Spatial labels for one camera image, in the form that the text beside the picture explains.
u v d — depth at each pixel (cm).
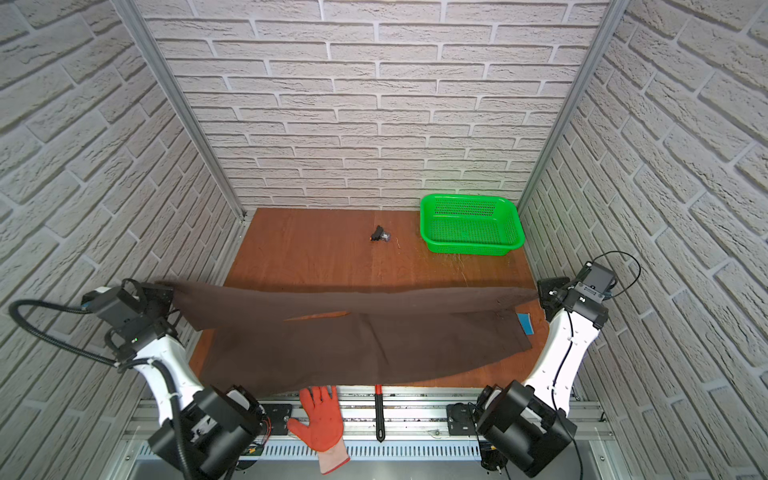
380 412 75
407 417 76
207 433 47
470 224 117
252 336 88
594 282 55
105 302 51
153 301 65
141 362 47
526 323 90
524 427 43
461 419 74
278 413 75
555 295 54
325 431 72
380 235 111
